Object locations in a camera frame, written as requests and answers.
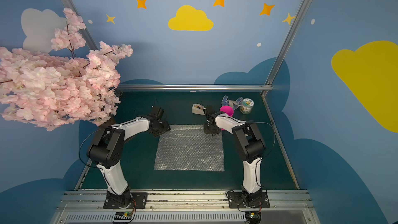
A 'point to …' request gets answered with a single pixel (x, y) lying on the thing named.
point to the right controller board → (253, 216)
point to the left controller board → (123, 215)
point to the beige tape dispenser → (198, 109)
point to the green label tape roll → (246, 106)
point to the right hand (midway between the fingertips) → (211, 129)
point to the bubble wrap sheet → (186, 148)
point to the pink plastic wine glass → (227, 110)
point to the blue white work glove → (235, 104)
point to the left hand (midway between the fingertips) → (168, 128)
